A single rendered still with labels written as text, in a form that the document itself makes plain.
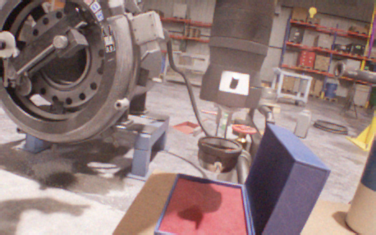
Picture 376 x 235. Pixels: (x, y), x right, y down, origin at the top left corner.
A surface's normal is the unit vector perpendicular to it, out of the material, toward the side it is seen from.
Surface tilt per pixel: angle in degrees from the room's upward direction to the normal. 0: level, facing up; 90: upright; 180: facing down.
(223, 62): 99
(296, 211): 90
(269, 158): 90
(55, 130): 90
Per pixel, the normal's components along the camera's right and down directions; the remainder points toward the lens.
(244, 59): -0.15, 0.33
